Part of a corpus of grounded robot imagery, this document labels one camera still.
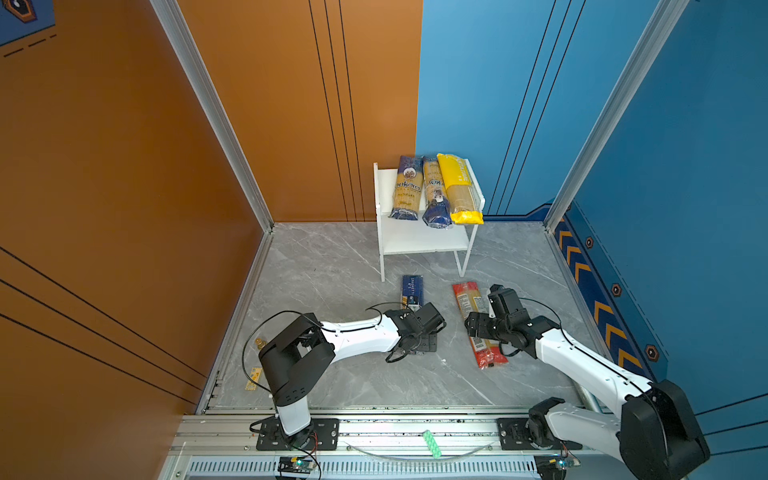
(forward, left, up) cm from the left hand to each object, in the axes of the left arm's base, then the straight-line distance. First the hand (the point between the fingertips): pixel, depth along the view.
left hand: (422, 338), depth 87 cm
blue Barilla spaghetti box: (+15, +3, +1) cm, 16 cm away
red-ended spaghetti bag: (-4, -19, +1) cm, 19 cm away
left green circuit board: (-30, +31, -4) cm, 44 cm away
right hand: (+3, -16, +3) cm, 16 cm away
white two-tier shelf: (+30, +7, +12) cm, 33 cm away
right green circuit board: (-30, -30, -4) cm, 42 cm away
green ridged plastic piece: (-26, -1, -1) cm, 26 cm away
